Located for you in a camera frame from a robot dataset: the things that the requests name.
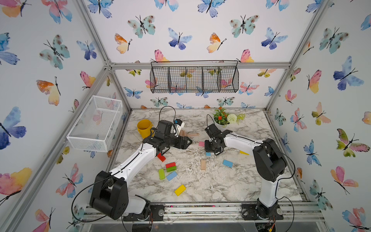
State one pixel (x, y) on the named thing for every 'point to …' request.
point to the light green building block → (162, 174)
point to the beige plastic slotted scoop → (182, 133)
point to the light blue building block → (207, 153)
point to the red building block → (162, 158)
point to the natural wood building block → (203, 165)
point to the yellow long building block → (180, 190)
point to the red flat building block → (171, 164)
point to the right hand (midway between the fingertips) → (207, 147)
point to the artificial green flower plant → (222, 118)
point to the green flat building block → (171, 168)
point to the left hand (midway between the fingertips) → (188, 139)
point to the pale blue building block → (171, 176)
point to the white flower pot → (224, 125)
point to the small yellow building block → (244, 152)
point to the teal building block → (228, 163)
